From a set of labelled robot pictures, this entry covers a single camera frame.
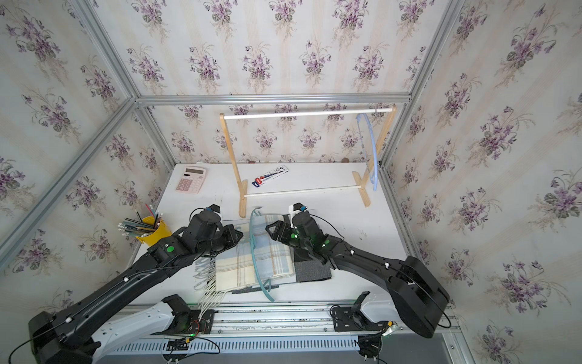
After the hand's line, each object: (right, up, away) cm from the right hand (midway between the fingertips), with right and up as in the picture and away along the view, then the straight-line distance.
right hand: (273, 232), depth 79 cm
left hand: (-8, -1, -5) cm, 9 cm away
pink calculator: (-43, +19, +32) cm, 57 cm away
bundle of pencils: (-52, +1, +3) cm, 52 cm away
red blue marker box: (-5, +21, +36) cm, 42 cm away
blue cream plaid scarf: (-6, -10, +3) cm, 12 cm away
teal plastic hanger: (-2, -18, -5) cm, 18 cm away
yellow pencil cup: (-46, -3, +4) cm, 46 cm away
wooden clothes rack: (+40, +18, +31) cm, 54 cm away
